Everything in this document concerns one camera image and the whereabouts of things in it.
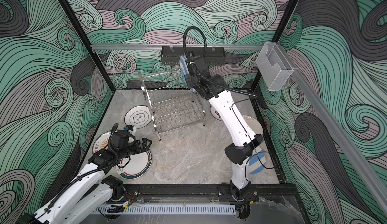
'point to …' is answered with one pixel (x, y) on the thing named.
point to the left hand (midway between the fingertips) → (145, 142)
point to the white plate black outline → (139, 116)
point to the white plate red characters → (215, 113)
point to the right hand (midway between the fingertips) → (195, 73)
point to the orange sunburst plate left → (101, 142)
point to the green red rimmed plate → (138, 165)
